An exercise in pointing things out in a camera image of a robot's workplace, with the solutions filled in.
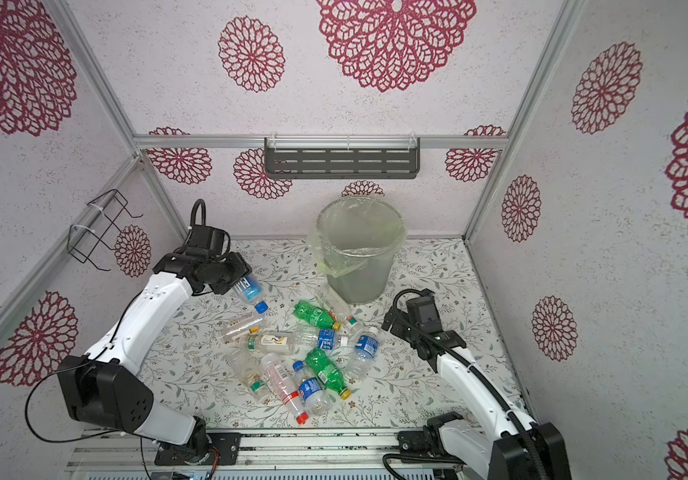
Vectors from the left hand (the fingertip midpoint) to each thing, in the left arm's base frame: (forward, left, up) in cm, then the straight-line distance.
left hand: (245, 278), depth 83 cm
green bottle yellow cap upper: (-4, -19, -15) cm, 24 cm away
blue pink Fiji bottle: (-7, -3, +4) cm, 9 cm away
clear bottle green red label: (+2, -25, -19) cm, 32 cm away
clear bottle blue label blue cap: (-27, -19, -15) cm, 36 cm away
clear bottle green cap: (-18, +1, -20) cm, 27 cm away
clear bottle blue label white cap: (-16, -33, -15) cm, 40 cm away
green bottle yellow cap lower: (-21, -23, -15) cm, 35 cm away
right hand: (-8, -43, -8) cm, 45 cm away
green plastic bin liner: (+18, -31, 0) cm, 36 cm away
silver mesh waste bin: (+5, -36, -11) cm, 38 cm away
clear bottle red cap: (-24, -11, -15) cm, 31 cm away
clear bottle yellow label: (-7, +5, -16) cm, 18 cm away
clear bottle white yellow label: (-13, -6, -14) cm, 20 cm away
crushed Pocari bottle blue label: (-11, -16, -15) cm, 25 cm away
